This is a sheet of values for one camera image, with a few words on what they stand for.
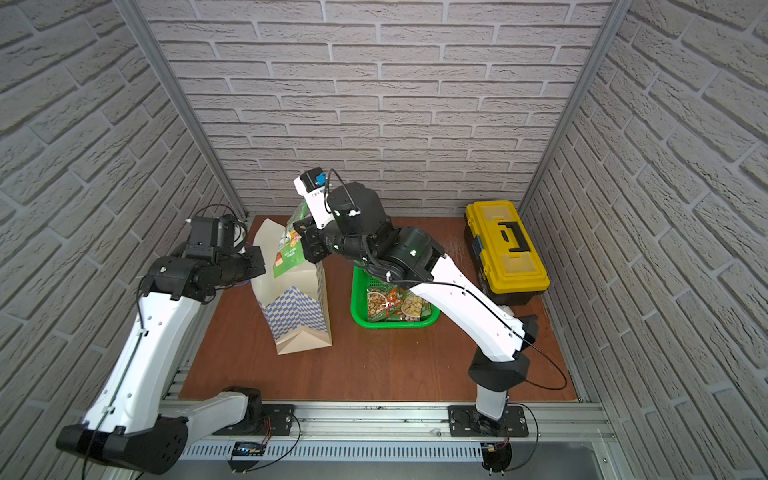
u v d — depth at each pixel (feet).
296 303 2.27
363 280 3.20
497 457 2.27
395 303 3.00
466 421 2.41
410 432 2.39
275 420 2.42
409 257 1.26
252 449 2.33
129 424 1.18
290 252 1.80
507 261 2.82
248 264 2.03
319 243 1.55
